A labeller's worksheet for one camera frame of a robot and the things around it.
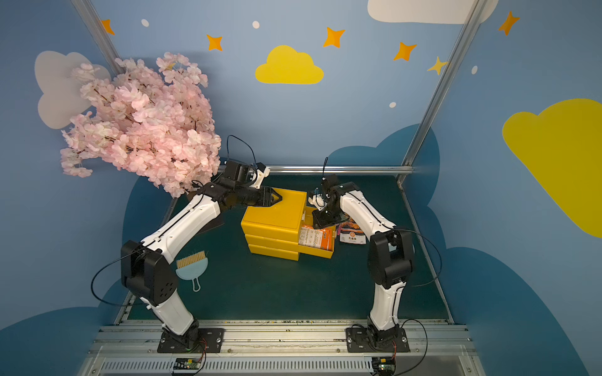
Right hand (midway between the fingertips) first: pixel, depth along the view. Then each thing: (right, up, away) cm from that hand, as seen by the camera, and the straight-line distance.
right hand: (320, 223), depth 91 cm
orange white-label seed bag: (-1, -6, 0) cm, 6 cm away
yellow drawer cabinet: (-16, -1, -14) cm, 22 cm away
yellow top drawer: (-5, +2, -6) cm, 8 cm away
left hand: (-16, +11, -8) cm, 21 cm away
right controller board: (+19, -44, -18) cm, 51 cm away
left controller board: (-42, -42, -19) cm, 63 cm away
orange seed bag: (+14, -5, +10) cm, 18 cm away
